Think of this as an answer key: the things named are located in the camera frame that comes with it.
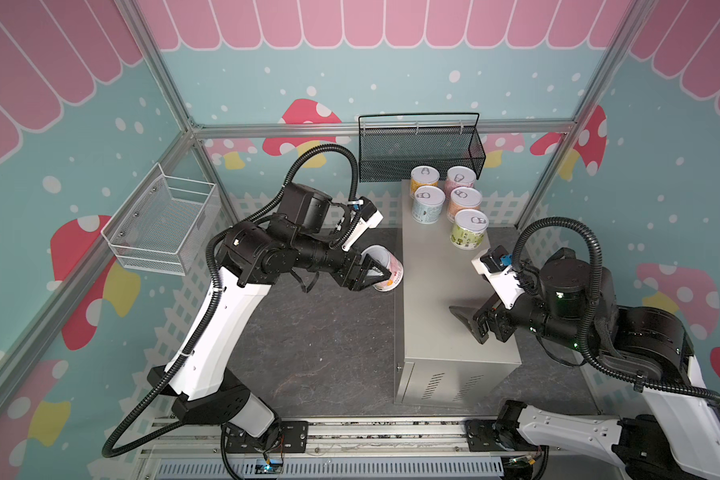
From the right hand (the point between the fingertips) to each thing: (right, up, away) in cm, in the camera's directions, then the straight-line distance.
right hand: (469, 292), depth 54 cm
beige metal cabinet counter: (+2, -24, +31) cm, 39 cm away
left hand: (-18, +3, +3) cm, 18 cm away
